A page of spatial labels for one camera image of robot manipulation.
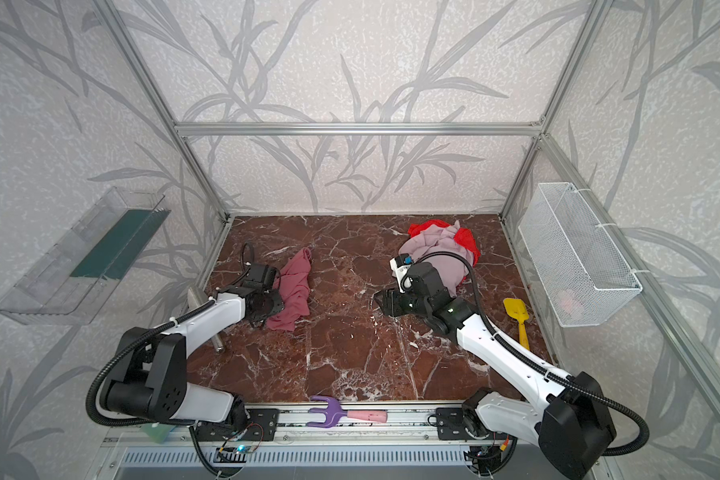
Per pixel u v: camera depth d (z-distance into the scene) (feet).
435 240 3.43
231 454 2.37
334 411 2.43
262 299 2.25
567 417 1.26
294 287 3.00
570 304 2.38
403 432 2.41
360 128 3.09
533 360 1.47
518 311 3.00
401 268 2.31
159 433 2.32
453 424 2.45
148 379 1.41
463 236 3.38
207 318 1.77
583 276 2.02
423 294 1.99
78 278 2.13
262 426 2.38
